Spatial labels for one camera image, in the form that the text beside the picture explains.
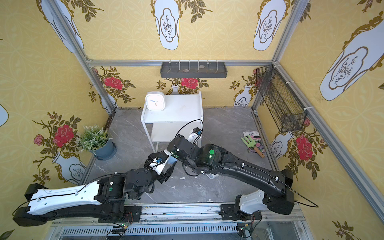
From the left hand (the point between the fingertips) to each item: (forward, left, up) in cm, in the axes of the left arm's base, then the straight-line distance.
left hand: (172, 158), depth 65 cm
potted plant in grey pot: (+17, +44, -8) cm, 47 cm away
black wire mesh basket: (+27, -62, +1) cm, 68 cm away
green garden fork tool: (+22, -49, -26) cm, 60 cm away
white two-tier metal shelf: (+22, -4, +5) cm, 23 cm away
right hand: (+2, 0, +2) cm, 2 cm away
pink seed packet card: (+28, -54, -27) cm, 66 cm away
